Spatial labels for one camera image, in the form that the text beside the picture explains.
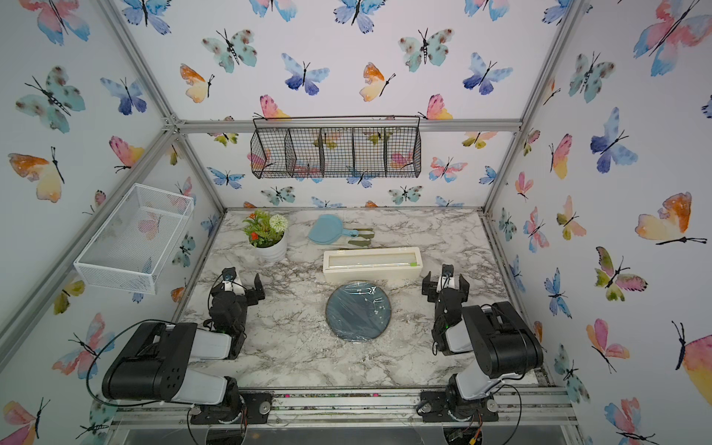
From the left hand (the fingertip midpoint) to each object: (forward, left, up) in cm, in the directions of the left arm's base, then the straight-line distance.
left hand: (245, 274), depth 90 cm
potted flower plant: (+11, -6, +6) cm, 14 cm away
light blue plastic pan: (+25, -24, -7) cm, 35 cm away
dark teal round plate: (-9, -36, -9) cm, 38 cm away
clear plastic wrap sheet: (-9, -36, -9) cm, 38 cm away
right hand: (-1, -66, 0) cm, 66 cm away
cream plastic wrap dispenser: (+5, -31, -3) cm, 32 cm away
